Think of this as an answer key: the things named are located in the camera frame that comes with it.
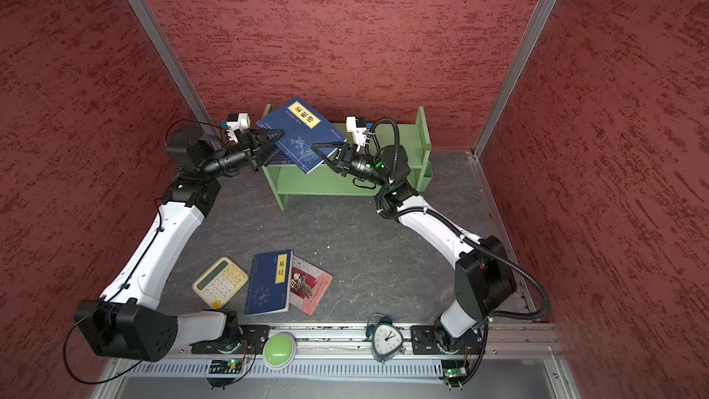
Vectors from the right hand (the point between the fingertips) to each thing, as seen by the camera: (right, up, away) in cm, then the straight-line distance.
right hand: (310, 153), depth 62 cm
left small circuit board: (-26, -59, +11) cm, 65 cm away
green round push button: (-10, -52, +9) cm, 53 cm away
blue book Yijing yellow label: (-17, -38, +21) cm, 47 cm away
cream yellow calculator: (-32, -38, +21) cm, 54 cm away
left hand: (-6, +3, +2) cm, 7 cm away
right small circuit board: (+36, -57, +8) cm, 68 cm away
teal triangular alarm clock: (+19, -48, +9) cm, 53 cm away
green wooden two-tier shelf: (-15, -7, +32) cm, 36 cm away
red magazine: (-5, -39, +22) cm, 45 cm away
